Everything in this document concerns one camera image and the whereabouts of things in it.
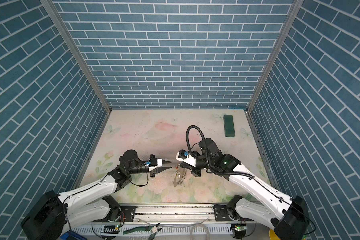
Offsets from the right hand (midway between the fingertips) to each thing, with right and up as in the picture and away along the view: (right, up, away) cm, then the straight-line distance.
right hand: (180, 162), depth 71 cm
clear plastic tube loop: (+11, -29, -2) cm, 31 cm away
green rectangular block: (+34, +15, +36) cm, 52 cm away
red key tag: (-2, -3, 0) cm, 3 cm away
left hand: (-5, -1, +1) cm, 5 cm away
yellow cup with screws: (+43, -33, -4) cm, 54 cm away
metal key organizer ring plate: (-1, -13, +16) cm, 21 cm away
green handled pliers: (-13, -31, -2) cm, 33 cm away
